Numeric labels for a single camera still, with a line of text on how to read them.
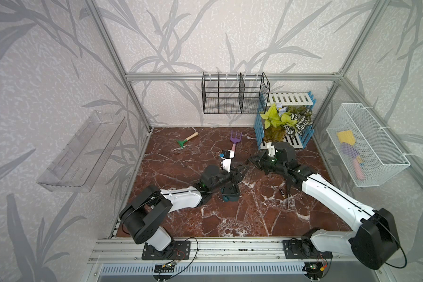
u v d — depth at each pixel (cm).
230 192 87
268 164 71
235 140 112
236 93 102
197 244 72
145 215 44
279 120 92
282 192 89
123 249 75
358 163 76
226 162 71
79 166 68
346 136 85
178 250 73
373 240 39
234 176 70
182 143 112
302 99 97
